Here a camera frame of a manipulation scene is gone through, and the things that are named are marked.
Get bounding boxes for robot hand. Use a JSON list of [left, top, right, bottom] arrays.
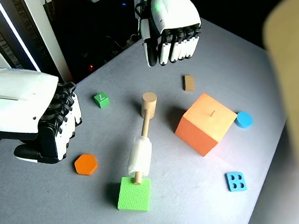
[[137, 0, 206, 69], [0, 57, 87, 170]]

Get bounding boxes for brown rectangular wooden block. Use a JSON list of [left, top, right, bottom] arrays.
[[181, 73, 196, 92]]

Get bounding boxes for orange hexagon block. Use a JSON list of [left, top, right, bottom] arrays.
[[73, 152, 99, 178]]

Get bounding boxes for large orange cube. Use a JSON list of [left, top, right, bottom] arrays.
[[171, 89, 242, 160]]

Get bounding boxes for blue round disc block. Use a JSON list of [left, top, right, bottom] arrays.
[[234, 110, 254, 130]]

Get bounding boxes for blue square block four holes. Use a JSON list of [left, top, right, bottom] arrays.
[[225, 170, 248, 193]]

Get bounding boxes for white cabinet panel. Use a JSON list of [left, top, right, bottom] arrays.
[[0, 0, 72, 88]]

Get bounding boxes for green cube with white letter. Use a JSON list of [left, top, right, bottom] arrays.
[[93, 91, 111, 109]]

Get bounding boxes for grey table cloth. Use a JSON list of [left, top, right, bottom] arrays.
[[0, 7, 299, 224]]

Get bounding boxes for green textured foam square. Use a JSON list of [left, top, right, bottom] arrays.
[[114, 173, 154, 215]]

